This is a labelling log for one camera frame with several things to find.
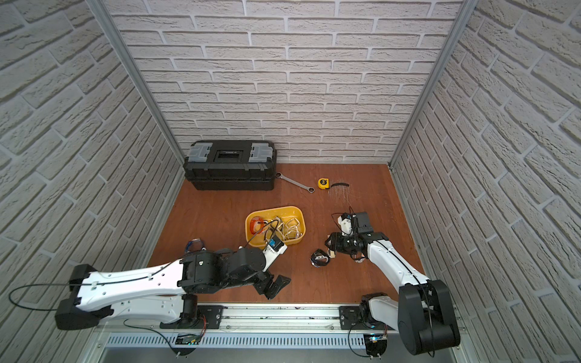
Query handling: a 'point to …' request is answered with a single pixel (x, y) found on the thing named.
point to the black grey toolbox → (231, 165)
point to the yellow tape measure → (323, 183)
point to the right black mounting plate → (352, 318)
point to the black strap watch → (319, 259)
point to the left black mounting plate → (208, 317)
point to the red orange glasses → (252, 224)
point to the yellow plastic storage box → (277, 218)
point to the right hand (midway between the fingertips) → (334, 243)
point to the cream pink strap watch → (332, 254)
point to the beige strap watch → (295, 219)
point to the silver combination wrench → (280, 175)
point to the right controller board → (375, 344)
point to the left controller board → (186, 339)
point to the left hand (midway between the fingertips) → (284, 270)
